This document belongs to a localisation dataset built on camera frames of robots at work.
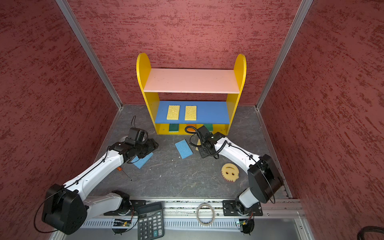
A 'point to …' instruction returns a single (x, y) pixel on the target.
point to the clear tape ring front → (213, 212)
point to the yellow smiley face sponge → (230, 172)
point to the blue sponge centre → (183, 148)
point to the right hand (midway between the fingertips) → (205, 154)
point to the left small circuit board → (121, 223)
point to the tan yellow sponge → (198, 143)
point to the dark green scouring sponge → (173, 127)
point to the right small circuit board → (244, 223)
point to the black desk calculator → (150, 225)
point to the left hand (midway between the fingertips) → (155, 149)
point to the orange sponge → (194, 125)
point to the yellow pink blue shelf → (215, 93)
